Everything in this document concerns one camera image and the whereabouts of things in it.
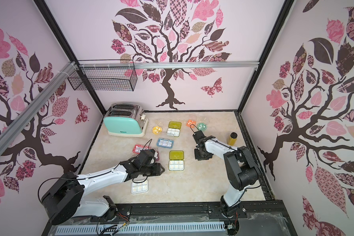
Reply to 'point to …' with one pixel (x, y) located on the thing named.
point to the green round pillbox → (202, 126)
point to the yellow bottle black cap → (233, 138)
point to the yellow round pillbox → (157, 130)
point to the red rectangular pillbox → (137, 148)
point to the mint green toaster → (126, 119)
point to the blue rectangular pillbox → (165, 143)
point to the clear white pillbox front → (139, 188)
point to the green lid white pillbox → (176, 162)
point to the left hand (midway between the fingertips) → (162, 173)
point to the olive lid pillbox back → (174, 128)
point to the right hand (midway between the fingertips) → (202, 155)
